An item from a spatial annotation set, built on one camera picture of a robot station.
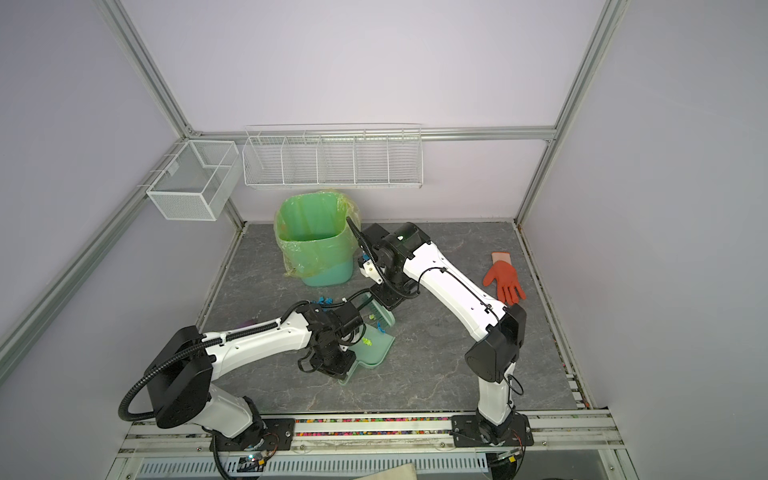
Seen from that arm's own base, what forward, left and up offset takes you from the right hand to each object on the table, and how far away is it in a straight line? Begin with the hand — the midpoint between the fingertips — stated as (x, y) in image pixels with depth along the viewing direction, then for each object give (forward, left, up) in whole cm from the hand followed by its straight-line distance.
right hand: (392, 303), depth 75 cm
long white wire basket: (+50, +20, +11) cm, 55 cm away
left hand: (-14, +14, -15) cm, 25 cm away
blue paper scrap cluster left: (+12, +25, -20) cm, 34 cm away
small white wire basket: (+44, +66, +6) cm, 80 cm away
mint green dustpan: (-5, +7, -19) cm, 21 cm away
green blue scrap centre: (-9, +6, -2) cm, 11 cm away
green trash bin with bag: (+17, +21, +6) cm, 28 cm away
